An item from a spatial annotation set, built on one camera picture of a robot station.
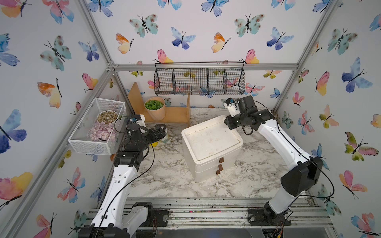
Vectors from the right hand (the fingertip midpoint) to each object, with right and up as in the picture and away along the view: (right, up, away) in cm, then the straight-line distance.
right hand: (227, 119), depth 81 cm
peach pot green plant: (-44, +8, +17) cm, 48 cm away
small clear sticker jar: (-38, -13, +18) cm, 44 cm away
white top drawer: (-14, -18, -10) cm, 25 cm away
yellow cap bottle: (-45, -16, +20) cm, 52 cm away
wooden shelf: (-35, +5, +37) cm, 51 cm away
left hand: (-35, -4, -6) cm, 36 cm away
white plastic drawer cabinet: (-8, -6, 0) cm, 10 cm away
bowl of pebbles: (-59, +1, -10) cm, 60 cm away
